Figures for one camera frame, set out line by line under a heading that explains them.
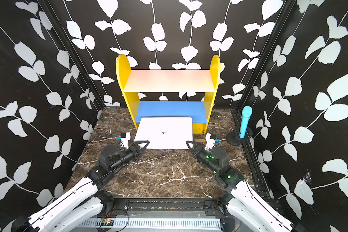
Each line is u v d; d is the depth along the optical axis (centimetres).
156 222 70
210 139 67
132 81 80
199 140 100
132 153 63
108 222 71
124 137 69
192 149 64
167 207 75
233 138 101
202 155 62
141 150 66
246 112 74
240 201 50
